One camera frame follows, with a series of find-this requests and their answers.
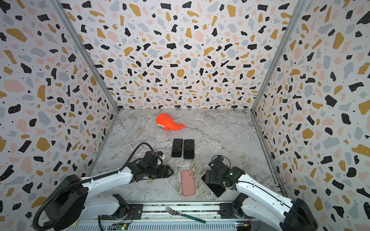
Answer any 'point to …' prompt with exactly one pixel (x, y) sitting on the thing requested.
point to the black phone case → (188, 150)
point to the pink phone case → (188, 181)
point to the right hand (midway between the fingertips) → (210, 175)
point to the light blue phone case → (177, 147)
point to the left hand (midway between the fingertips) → (170, 172)
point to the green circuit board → (120, 226)
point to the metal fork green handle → (170, 211)
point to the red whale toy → (166, 121)
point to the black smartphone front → (177, 147)
